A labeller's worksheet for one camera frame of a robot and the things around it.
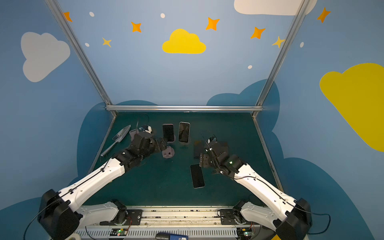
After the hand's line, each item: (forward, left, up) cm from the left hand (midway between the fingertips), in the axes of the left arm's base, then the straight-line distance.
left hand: (163, 142), depth 81 cm
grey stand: (+3, -1, -17) cm, 17 cm away
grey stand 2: (+14, +24, -11) cm, 30 cm away
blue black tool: (-41, -5, -14) cm, 43 cm away
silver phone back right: (+13, -10, -8) cm, 19 cm away
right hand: (-7, -24, -3) cm, 25 cm away
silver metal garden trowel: (+14, +37, -17) cm, 43 cm away
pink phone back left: (+16, +1, -12) cm, 20 cm away
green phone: (-11, -19, -19) cm, 29 cm away
